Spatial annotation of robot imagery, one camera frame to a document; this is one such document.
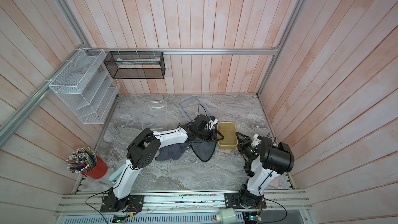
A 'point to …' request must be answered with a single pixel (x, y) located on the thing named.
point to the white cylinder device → (227, 215)
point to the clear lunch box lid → (193, 107)
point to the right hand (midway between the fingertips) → (235, 134)
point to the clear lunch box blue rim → (154, 115)
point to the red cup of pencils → (84, 160)
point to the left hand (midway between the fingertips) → (221, 140)
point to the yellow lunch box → (228, 130)
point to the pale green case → (114, 176)
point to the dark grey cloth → (174, 151)
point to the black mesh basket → (136, 65)
